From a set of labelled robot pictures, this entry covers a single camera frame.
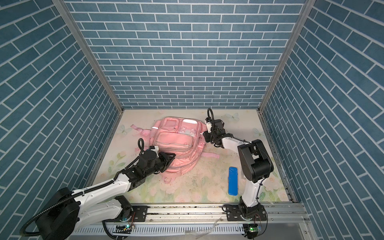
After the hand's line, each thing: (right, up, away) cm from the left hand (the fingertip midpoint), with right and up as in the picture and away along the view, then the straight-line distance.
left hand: (177, 156), depth 80 cm
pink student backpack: (+1, +9, +13) cm, 16 cm away
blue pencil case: (+31, -15, +4) cm, 35 cm away
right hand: (+16, +12, +18) cm, 27 cm away
